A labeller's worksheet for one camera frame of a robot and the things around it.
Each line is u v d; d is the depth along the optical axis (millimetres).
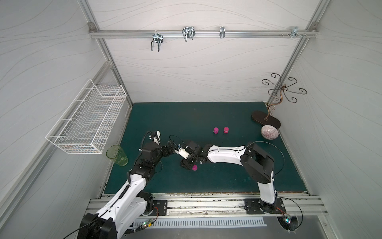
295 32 764
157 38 783
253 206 734
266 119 1078
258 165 493
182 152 795
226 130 1032
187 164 783
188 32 765
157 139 687
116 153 808
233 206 751
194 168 862
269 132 1013
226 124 1096
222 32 783
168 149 748
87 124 689
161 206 735
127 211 539
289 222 718
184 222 703
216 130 1026
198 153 689
